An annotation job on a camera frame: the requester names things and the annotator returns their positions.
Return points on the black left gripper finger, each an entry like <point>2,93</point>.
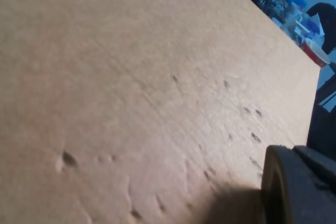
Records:
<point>298,186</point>

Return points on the brown cardboard shoebox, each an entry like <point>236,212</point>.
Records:
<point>144,111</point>

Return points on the red paper cup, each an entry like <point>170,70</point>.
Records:
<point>315,53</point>

